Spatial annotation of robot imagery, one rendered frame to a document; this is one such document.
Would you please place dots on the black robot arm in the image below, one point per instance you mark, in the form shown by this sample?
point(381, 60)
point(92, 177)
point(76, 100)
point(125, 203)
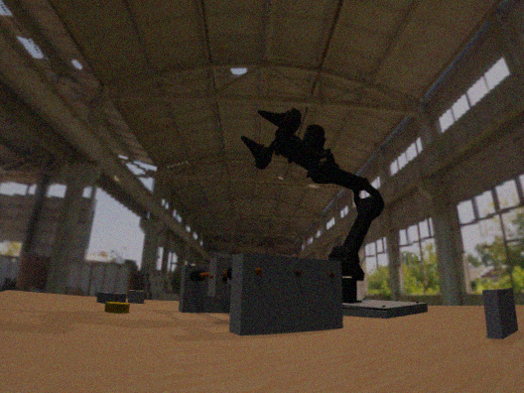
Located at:
point(328, 172)

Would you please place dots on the yellow short cylinder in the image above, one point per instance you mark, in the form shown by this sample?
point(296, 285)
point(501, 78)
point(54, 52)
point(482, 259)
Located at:
point(117, 308)

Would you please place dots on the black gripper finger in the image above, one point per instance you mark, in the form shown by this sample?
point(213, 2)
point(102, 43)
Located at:
point(278, 119)
point(255, 148)

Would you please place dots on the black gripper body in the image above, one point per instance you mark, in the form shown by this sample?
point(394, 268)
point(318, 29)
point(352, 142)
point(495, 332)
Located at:
point(286, 145)

